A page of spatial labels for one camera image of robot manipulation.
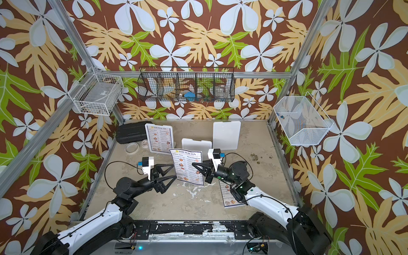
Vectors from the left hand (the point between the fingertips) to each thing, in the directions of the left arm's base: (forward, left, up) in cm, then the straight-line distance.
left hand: (174, 170), depth 68 cm
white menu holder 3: (+30, -26, -12) cm, 42 cm away
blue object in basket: (+47, -4, +4) cm, 48 cm away
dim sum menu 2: (+27, +14, -13) cm, 33 cm away
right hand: (+1, -8, +3) cm, 9 cm away
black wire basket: (+55, -2, +7) cm, 56 cm away
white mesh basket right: (+28, -66, +2) cm, 72 cm away
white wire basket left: (+42, +47, +9) cm, 64 cm away
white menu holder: (+27, +14, -13) cm, 33 cm away
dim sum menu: (+1, -4, -2) cm, 5 cm away
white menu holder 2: (+17, -12, -5) cm, 21 cm away
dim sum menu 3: (-6, -26, -24) cm, 36 cm away
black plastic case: (+37, +36, -19) cm, 55 cm away
